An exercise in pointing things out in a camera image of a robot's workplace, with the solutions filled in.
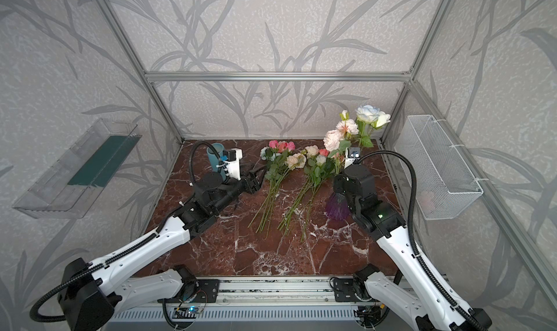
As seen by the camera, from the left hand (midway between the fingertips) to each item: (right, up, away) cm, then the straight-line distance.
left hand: (264, 160), depth 70 cm
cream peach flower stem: (+11, -1, +35) cm, 36 cm away
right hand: (+27, 0, +2) cm, 27 cm away
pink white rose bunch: (+22, -3, +35) cm, 41 cm away
